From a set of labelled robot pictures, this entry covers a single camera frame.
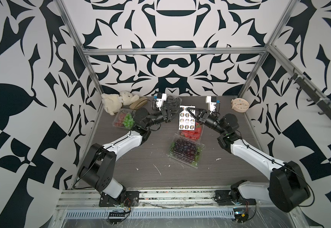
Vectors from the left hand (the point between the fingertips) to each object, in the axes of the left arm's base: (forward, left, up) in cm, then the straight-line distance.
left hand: (182, 107), depth 67 cm
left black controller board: (-38, +34, -39) cm, 64 cm away
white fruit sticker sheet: (-4, -2, -5) cm, 7 cm away
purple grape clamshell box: (-8, -4, -30) cm, 31 cm away
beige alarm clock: (+29, -51, -32) cm, 67 cm away
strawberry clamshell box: (+2, -12, -28) cm, 31 cm away
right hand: (0, -3, -1) cm, 3 cm away
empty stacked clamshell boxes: (+28, +1, -27) cm, 39 cm away
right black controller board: (-39, -28, -36) cm, 60 cm away
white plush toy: (+29, +44, -26) cm, 59 cm away
